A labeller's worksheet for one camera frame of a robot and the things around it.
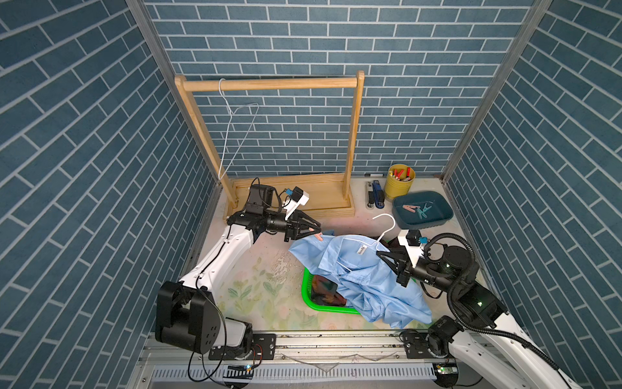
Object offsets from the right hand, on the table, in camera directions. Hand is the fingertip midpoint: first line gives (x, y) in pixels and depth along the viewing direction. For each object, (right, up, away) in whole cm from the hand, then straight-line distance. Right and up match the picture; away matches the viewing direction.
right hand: (382, 253), depth 66 cm
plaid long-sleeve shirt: (-16, -15, +10) cm, 24 cm away
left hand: (-17, +6, +4) cm, 18 cm away
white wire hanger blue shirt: (+15, +5, +38) cm, 41 cm away
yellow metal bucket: (+15, +20, +39) cm, 46 cm away
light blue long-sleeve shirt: (-3, -9, +2) cm, 10 cm away
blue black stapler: (+9, +17, +43) cm, 47 cm away
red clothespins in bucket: (+16, +26, +40) cm, 50 cm away
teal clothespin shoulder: (+27, +9, +40) cm, 49 cm away
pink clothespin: (-17, +4, +5) cm, 19 cm away
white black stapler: (+5, +16, +42) cm, 45 cm away
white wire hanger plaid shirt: (-57, +24, +29) cm, 68 cm away
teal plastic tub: (+28, +10, +42) cm, 52 cm away
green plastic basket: (-22, -12, +13) cm, 28 cm away
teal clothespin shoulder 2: (+30, +10, +42) cm, 53 cm away
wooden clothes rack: (-15, +17, +49) cm, 54 cm away
